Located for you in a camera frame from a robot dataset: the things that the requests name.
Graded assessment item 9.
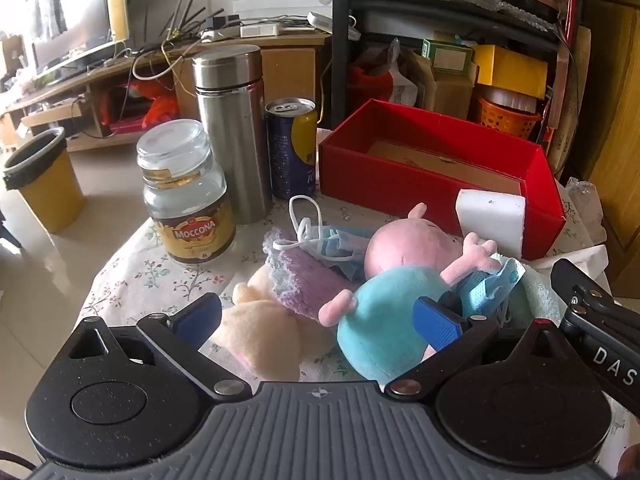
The green box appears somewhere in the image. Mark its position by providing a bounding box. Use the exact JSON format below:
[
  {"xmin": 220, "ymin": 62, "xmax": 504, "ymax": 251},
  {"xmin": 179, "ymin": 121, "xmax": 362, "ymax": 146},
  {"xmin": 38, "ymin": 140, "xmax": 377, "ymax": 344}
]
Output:
[{"xmin": 421, "ymin": 37, "xmax": 475, "ymax": 72}]

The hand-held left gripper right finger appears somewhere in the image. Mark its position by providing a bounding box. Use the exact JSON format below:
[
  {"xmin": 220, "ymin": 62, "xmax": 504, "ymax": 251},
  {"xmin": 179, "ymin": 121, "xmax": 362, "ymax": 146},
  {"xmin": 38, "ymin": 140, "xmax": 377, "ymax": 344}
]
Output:
[{"xmin": 382, "ymin": 296, "xmax": 576, "ymax": 402}]

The blue face mask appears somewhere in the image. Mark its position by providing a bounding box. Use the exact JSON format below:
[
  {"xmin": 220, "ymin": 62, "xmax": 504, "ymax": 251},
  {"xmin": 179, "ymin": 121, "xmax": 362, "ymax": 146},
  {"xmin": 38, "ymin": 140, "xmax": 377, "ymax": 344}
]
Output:
[
  {"xmin": 272, "ymin": 195, "xmax": 373, "ymax": 281},
  {"xmin": 452, "ymin": 255, "xmax": 528, "ymax": 331}
]

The wooden television stand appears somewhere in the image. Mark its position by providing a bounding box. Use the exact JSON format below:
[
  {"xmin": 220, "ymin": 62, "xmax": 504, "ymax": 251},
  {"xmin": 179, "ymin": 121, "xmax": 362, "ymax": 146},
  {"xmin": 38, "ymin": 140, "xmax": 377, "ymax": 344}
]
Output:
[{"xmin": 0, "ymin": 30, "xmax": 333, "ymax": 153}]

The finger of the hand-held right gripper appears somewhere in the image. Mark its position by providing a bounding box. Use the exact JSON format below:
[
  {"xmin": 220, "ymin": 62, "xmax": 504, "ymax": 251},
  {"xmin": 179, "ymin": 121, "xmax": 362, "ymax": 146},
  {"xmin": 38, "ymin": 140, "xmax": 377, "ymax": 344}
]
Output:
[{"xmin": 550, "ymin": 258, "xmax": 618, "ymax": 321}]

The stainless steel thermos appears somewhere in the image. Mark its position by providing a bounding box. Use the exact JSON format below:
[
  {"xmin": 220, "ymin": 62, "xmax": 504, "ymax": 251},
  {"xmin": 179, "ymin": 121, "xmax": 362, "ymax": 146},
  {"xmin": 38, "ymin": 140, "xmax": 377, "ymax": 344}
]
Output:
[{"xmin": 192, "ymin": 44, "xmax": 274, "ymax": 226}]

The cream plush toy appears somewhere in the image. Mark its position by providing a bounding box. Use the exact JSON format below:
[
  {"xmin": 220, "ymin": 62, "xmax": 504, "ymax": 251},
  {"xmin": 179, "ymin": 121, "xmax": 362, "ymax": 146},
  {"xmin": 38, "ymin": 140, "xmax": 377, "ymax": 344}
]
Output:
[{"xmin": 210, "ymin": 265, "xmax": 336, "ymax": 381}]

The light green towel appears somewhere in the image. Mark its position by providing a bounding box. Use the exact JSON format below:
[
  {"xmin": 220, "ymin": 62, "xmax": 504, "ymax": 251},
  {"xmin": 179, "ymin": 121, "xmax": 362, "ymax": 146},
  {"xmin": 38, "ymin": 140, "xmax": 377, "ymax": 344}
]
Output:
[{"xmin": 505, "ymin": 265, "xmax": 563, "ymax": 331}]

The pink pig plush toy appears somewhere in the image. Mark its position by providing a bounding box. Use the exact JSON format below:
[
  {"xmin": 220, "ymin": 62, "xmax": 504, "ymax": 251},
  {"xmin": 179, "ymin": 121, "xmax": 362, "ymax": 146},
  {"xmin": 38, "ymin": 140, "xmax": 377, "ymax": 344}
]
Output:
[{"xmin": 318, "ymin": 202, "xmax": 503, "ymax": 381}]

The black router with antennas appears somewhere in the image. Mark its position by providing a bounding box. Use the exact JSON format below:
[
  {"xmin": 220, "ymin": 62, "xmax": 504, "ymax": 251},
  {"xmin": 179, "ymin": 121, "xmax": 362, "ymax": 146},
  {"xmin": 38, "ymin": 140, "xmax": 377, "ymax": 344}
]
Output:
[{"xmin": 142, "ymin": 0, "xmax": 226, "ymax": 41}]

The brown cardboard box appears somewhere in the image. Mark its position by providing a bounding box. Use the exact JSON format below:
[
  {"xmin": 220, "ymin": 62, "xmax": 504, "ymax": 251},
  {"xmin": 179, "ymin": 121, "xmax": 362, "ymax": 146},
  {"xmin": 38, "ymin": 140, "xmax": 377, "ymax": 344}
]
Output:
[{"xmin": 415, "ymin": 55, "xmax": 476, "ymax": 121}]

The white router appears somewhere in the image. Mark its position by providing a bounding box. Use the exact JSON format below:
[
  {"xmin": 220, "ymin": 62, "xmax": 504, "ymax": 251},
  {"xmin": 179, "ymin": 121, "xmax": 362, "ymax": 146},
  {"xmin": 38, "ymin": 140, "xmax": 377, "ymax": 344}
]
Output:
[{"xmin": 307, "ymin": 10, "xmax": 361, "ymax": 41}]

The flat screen television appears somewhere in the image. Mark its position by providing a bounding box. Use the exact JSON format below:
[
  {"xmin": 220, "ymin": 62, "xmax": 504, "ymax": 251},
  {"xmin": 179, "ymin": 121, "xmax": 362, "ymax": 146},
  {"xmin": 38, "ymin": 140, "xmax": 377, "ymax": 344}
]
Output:
[{"xmin": 0, "ymin": 0, "xmax": 131, "ymax": 81}]

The white sponge block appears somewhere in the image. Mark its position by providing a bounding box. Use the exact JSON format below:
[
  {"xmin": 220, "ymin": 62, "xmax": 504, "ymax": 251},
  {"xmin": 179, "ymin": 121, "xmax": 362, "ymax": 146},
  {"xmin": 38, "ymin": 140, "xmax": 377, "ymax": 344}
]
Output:
[{"xmin": 454, "ymin": 189, "xmax": 527, "ymax": 260}]

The wooden cabinet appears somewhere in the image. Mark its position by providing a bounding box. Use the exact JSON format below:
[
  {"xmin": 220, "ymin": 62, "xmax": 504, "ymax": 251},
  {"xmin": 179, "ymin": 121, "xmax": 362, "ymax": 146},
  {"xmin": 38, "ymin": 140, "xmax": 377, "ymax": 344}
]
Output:
[{"xmin": 570, "ymin": 0, "xmax": 640, "ymax": 301}]

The glass coffee jar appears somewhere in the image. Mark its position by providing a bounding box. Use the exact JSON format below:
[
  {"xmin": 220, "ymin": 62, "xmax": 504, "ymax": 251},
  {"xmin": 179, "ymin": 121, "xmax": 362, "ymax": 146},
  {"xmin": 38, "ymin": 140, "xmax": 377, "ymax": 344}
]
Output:
[{"xmin": 136, "ymin": 119, "xmax": 237, "ymax": 265}]

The yellow box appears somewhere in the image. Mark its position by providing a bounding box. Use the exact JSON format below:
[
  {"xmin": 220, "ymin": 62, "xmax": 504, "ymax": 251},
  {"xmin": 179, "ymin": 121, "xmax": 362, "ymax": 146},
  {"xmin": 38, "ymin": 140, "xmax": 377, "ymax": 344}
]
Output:
[{"xmin": 472, "ymin": 44, "xmax": 549, "ymax": 101}]

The red and white plastic bag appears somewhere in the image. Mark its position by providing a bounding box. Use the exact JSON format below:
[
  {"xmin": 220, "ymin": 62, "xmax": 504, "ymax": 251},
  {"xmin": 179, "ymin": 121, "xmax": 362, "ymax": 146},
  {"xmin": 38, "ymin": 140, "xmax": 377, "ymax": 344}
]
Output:
[{"xmin": 348, "ymin": 40, "xmax": 419, "ymax": 111}]

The black metal shelf rack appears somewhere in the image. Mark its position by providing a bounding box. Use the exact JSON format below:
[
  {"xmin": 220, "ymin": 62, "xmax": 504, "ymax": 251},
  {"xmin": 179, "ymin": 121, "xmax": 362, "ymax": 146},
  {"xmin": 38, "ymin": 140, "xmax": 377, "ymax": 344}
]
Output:
[{"xmin": 331, "ymin": 0, "xmax": 591, "ymax": 171}]

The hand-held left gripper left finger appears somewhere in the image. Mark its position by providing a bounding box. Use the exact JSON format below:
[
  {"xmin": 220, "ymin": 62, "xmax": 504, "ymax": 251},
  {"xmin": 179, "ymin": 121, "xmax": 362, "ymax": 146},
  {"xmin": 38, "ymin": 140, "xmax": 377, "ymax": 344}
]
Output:
[{"xmin": 67, "ymin": 292, "xmax": 253, "ymax": 402}]

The red cardboard box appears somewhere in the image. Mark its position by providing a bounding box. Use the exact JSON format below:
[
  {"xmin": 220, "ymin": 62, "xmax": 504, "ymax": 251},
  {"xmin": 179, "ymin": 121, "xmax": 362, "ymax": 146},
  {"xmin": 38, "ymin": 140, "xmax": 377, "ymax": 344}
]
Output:
[{"xmin": 318, "ymin": 99, "xmax": 567, "ymax": 261}]

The blue and yellow drink can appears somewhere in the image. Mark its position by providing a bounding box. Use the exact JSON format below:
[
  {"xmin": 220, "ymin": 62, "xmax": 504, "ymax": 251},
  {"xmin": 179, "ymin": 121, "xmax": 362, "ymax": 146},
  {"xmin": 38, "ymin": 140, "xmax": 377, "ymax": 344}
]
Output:
[{"xmin": 264, "ymin": 98, "xmax": 319, "ymax": 201}]

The floral tablecloth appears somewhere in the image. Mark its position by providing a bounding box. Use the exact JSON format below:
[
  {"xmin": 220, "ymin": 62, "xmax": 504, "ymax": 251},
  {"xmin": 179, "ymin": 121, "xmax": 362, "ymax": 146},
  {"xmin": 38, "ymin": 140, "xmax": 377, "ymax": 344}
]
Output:
[{"xmin": 80, "ymin": 127, "xmax": 640, "ymax": 480}]

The black pan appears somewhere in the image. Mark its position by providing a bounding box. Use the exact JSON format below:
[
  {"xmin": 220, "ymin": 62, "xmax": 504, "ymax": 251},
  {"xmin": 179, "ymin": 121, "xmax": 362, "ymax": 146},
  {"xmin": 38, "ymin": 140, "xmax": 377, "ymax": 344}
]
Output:
[{"xmin": 475, "ymin": 0, "xmax": 561, "ymax": 23}]

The orange plastic basket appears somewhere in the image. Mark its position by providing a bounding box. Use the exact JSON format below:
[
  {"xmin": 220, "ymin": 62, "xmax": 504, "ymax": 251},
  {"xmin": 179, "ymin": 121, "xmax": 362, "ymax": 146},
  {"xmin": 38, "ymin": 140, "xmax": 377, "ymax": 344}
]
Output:
[{"xmin": 477, "ymin": 95, "xmax": 543, "ymax": 142}]

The yellow trash bin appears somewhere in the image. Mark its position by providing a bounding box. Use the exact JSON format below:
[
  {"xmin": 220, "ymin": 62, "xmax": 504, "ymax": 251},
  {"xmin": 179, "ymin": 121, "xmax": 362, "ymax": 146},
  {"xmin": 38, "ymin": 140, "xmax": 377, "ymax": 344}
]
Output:
[{"xmin": 2, "ymin": 127, "xmax": 87, "ymax": 233}]

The mauve knitted sock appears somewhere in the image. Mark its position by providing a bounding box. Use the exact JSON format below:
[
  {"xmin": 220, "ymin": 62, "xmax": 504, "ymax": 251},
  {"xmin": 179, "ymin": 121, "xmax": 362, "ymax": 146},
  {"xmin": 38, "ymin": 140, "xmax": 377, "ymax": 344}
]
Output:
[{"xmin": 263, "ymin": 227, "xmax": 361, "ymax": 328}]

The white power strip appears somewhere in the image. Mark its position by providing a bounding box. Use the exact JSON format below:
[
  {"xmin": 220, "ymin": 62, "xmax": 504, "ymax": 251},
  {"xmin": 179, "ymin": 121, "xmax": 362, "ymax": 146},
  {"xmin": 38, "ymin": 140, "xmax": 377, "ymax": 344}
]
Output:
[{"xmin": 200, "ymin": 22, "xmax": 283, "ymax": 43}]

